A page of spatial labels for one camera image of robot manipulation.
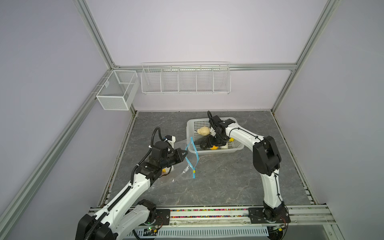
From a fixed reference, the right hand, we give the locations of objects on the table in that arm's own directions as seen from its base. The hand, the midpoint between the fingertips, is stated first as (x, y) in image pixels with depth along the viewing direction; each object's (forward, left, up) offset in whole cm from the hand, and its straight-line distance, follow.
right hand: (213, 146), depth 95 cm
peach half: (-4, 0, +4) cm, 5 cm away
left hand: (-13, +15, +13) cm, 24 cm away
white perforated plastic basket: (+15, +13, +3) cm, 20 cm away
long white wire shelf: (+37, +15, +27) cm, 48 cm away
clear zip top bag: (-19, +16, +8) cm, 26 cm away
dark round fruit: (-1, +6, +1) cm, 6 cm away
